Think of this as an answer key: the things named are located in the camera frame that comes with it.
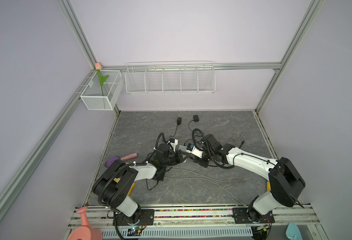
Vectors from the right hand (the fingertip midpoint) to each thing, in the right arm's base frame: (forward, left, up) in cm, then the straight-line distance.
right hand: (196, 158), depth 87 cm
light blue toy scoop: (-35, -44, -8) cm, 57 cm away
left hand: (0, +3, +2) cm, 4 cm away
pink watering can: (-36, +48, +4) cm, 60 cm away
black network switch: (-14, +18, +11) cm, 26 cm away
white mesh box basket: (+20, +53, +30) cm, 64 cm away
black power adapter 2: (+37, -2, -7) cm, 38 cm away
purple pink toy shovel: (+3, +54, -7) cm, 55 cm away
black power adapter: (+32, +11, -5) cm, 34 cm away
